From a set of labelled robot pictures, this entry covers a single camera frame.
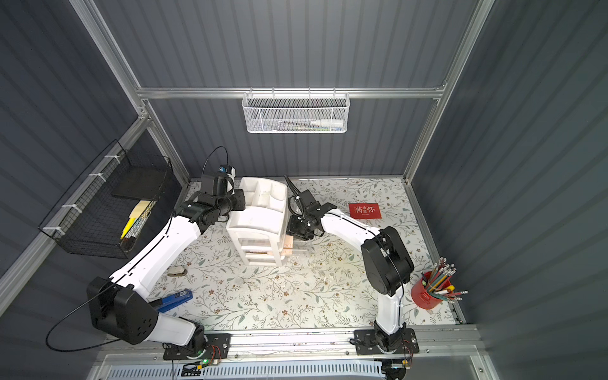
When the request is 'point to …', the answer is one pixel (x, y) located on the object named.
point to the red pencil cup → (433, 287)
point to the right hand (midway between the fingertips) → (288, 232)
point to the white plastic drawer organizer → (260, 220)
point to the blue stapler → (175, 299)
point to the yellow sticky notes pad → (137, 211)
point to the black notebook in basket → (140, 182)
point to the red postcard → (366, 210)
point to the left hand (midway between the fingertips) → (245, 195)
